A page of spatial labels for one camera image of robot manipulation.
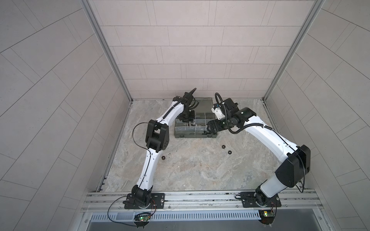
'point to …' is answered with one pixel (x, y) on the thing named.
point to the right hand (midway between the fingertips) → (213, 126)
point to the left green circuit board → (142, 217)
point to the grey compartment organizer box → (195, 129)
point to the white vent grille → (205, 215)
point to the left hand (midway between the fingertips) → (195, 118)
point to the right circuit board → (267, 216)
